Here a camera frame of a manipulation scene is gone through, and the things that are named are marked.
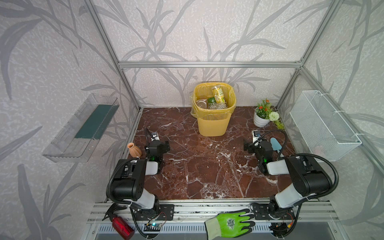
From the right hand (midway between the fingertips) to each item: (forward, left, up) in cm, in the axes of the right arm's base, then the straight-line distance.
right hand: (253, 134), depth 95 cm
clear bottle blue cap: (+6, +24, +20) cm, 32 cm away
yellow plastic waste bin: (+3, +26, +8) cm, 27 cm away
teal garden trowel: (-7, -13, -3) cm, 15 cm away
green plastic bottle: (+19, +27, +12) cm, 35 cm away
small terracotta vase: (-12, +73, +1) cm, 74 cm away
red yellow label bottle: (+8, +33, +20) cm, 39 cm away
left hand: (-1, +60, 0) cm, 60 cm away
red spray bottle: (-50, +68, -3) cm, 84 cm away
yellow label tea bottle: (+16, +22, +17) cm, 32 cm away
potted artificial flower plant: (+14, -10, +3) cm, 18 cm away
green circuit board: (-48, +57, -9) cm, 75 cm away
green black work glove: (-47, +20, -5) cm, 52 cm away
